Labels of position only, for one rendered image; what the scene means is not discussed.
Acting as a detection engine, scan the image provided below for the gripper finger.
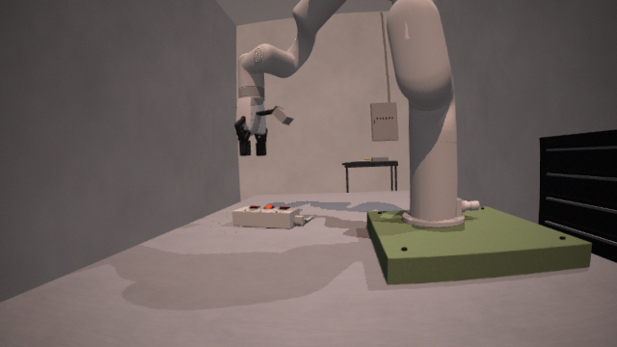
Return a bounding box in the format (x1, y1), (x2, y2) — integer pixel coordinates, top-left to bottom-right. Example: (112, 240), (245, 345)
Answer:
(234, 117), (251, 156)
(255, 128), (268, 156)

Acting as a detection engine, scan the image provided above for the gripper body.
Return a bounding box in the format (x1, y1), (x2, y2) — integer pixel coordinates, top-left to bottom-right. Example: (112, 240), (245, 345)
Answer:
(236, 95), (266, 136)

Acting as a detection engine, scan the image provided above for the white power strip body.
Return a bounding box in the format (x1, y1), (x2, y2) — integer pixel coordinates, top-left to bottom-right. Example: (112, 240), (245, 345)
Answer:
(232, 205), (313, 229)

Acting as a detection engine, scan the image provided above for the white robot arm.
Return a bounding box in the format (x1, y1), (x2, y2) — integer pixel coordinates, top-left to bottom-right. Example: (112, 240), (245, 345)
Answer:
(238, 0), (480, 227)

